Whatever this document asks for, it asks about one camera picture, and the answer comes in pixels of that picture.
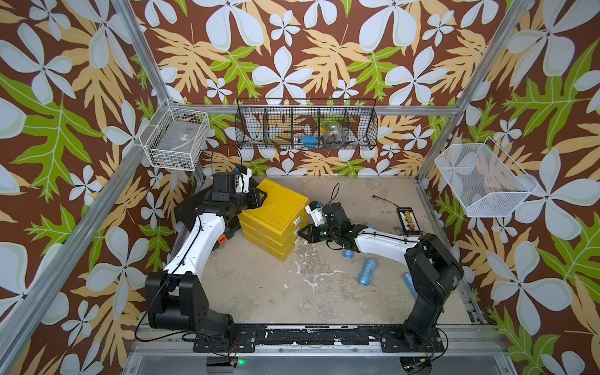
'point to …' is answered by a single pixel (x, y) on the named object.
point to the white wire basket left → (173, 137)
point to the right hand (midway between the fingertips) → (297, 232)
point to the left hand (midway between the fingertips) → (264, 192)
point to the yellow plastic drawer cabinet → (273, 226)
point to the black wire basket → (306, 123)
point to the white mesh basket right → (487, 181)
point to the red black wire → (375, 196)
